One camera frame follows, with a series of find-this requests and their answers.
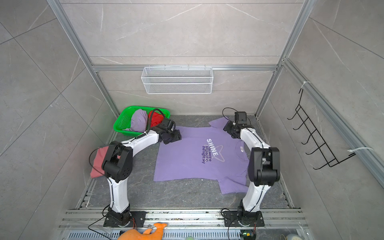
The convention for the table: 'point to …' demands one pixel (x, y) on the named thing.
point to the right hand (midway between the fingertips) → (227, 126)
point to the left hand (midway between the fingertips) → (178, 134)
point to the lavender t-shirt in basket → (139, 121)
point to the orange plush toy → (133, 234)
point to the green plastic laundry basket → (124, 120)
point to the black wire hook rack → (330, 160)
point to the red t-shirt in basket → (157, 118)
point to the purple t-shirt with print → (204, 153)
